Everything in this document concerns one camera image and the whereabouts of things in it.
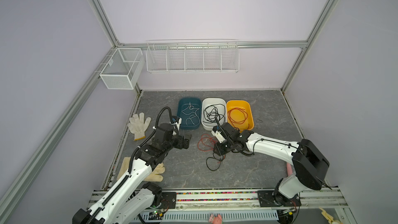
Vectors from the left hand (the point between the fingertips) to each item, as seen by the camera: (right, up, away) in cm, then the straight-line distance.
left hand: (182, 135), depth 78 cm
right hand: (+18, -10, +7) cm, 21 cm away
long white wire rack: (+4, +47, +20) cm, 51 cm away
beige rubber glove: (-14, -22, +3) cm, 26 cm away
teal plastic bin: (-4, +16, +31) cm, 35 cm away
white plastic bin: (+14, +18, +31) cm, 38 cm away
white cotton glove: (-33, +1, +23) cm, 41 cm away
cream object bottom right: (+67, -35, -10) cm, 76 cm away
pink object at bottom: (+16, -35, -11) cm, 40 cm away
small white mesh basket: (-42, +38, +21) cm, 60 cm away
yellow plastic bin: (+36, +9, +29) cm, 47 cm away
